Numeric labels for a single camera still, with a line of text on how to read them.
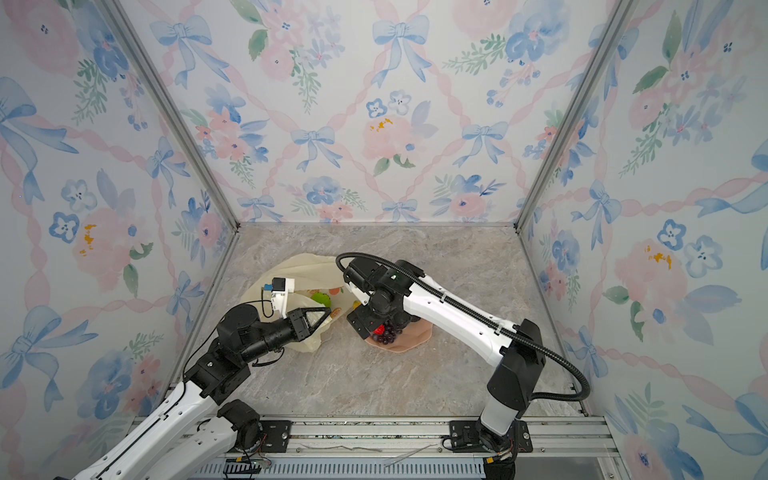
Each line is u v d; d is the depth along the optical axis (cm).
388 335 86
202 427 60
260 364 63
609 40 72
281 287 65
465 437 73
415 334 90
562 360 39
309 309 67
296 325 61
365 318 66
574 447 75
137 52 75
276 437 74
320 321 67
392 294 51
